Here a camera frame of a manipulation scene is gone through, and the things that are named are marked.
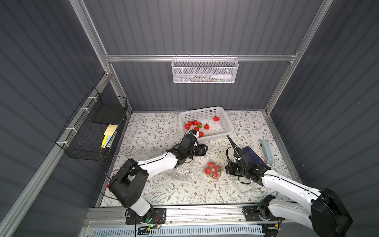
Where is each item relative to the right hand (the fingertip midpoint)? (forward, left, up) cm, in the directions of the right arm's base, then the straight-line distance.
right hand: (226, 167), depth 84 cm
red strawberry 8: (+32, +10, -3) cm, 34 cm away
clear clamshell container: (-2, +27, -6) cm, 28 cm away
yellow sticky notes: (+9, +62, +23) cm, 66 cm away
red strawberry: (+2, +9, -3) cm, 10 cm away
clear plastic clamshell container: (0, +8, -5) cm, 9 cm away
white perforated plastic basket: (+38, +8, -5) cm, 39 cm away
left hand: (+7, +11, +7) cm, 15 cm away
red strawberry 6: (+36, +23, -3) cm, 43 cm away
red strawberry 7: (+37, +19, -3) cm, 41 cm away
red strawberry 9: (+30, +18, -2) cm, 35 cm away
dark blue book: (+12, -17, -5) cm, 22 cm away
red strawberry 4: (-4, +7, -3) cm, 8 cm away
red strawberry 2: (0, +5, -3) cm, 6 cm away
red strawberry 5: (+40, +2, -2) cm, 40 cm away
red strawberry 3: (-1, +11, -4) cm, 11 cm away
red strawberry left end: (+35, +25, -5) cm, 43 cm away
